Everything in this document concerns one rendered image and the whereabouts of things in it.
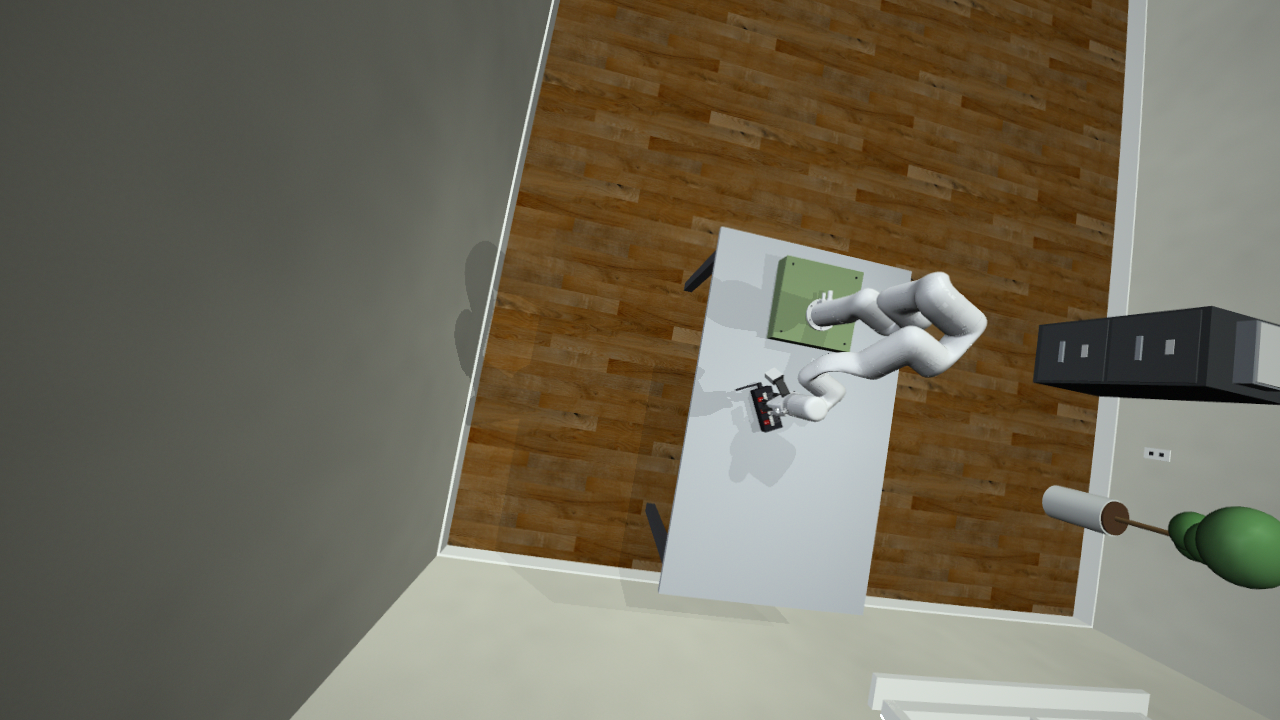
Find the black power strip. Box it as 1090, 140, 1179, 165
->
736, 382, 782, 432

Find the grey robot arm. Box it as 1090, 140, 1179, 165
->
765, 272, 987, 421

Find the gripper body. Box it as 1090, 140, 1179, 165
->
765, 391, 800, 416

